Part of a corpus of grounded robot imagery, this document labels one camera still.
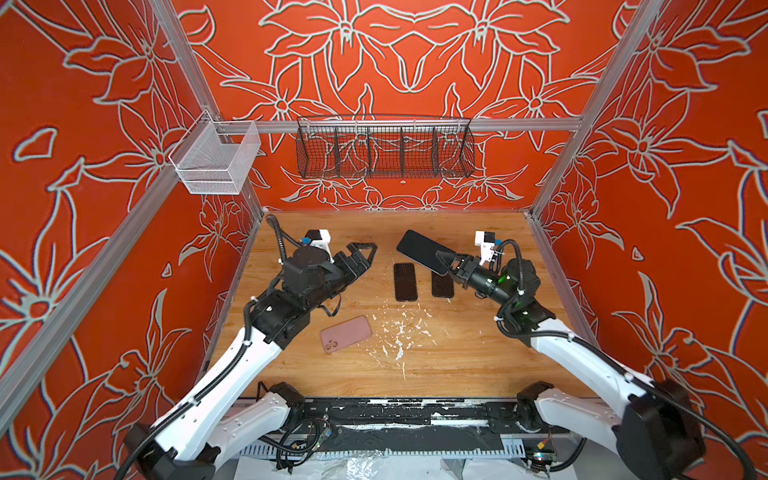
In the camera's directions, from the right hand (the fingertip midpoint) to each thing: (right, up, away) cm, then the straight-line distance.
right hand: (433, 257), depth 69 cm
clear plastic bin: (-65, +31, +24) cm, 76 cm away
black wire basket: (-11, +35, +29) cm, 47 cm away
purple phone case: (-2, +1, +4) cm, 4 cm away
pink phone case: (-24, -25, +20) cm, 40 cm away
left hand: (-15, +1, -3) cm, 15 cm away
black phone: (-4, -10, +28) cm, 30 cm away
